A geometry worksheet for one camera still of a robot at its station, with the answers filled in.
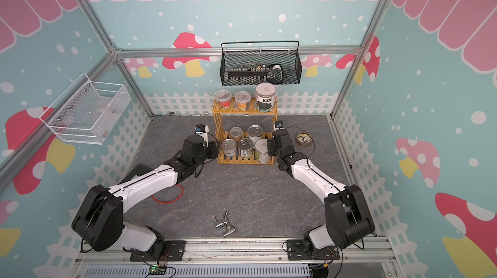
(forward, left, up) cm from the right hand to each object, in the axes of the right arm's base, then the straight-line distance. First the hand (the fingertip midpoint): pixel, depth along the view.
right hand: (276, 139), depth 89 cm
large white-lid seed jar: (+7, +5, +19) cm, 21 cm away
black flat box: (-7, +68, -14) cm, 70 cm away
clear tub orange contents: (+8, +14, +17) cm, 24 cm away
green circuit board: (-48, +47, -18) cm, 70 cm away
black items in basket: (+24, +1, +19) cm, 31 cm away
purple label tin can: (0, +14, -6) cm, 16 cm away
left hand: (-3, +27, 0) cm, 27 cm away
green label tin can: (+2, +23, -10) cm, 25 cm away
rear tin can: (+7, +10, -3) cm, 12 cm away
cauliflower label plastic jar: (-3, +7, -6) cm, 10 cm away
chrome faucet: (-33, +23, -14) cm, 43 cm away
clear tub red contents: (+9, +23, +18) cm, 30 cm away
